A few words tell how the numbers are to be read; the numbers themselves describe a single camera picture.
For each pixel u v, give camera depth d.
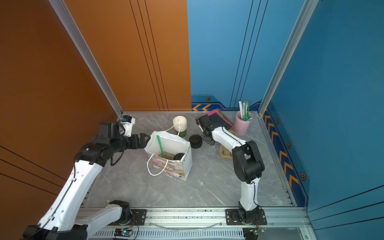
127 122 0.62
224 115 1.13
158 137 0.80
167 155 0.91
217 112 1.16
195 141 0.97
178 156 0.79
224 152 0.94
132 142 0.62
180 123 0.96
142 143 0.64
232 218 0.72
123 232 0.71
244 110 0.99
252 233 0.70
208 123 0.76
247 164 0.51
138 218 0.74
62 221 0.37
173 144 0.81
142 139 0.64
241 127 0.99
